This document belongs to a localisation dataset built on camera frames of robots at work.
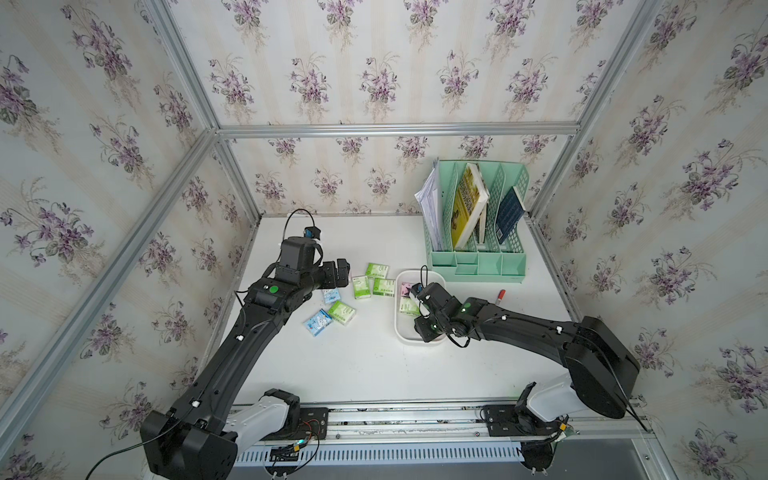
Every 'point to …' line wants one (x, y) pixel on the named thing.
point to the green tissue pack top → (375, 270)
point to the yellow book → (471, 200)
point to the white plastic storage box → (404, 322)
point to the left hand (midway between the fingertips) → (338, 267)
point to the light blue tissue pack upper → (331, 295)
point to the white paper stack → (429, 198)
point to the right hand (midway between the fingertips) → (422, 325)
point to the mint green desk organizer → (480, 258)
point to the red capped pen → (501, 295)
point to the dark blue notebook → (510, 212)
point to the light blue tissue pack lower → (318, 321)
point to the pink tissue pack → (405, 289)
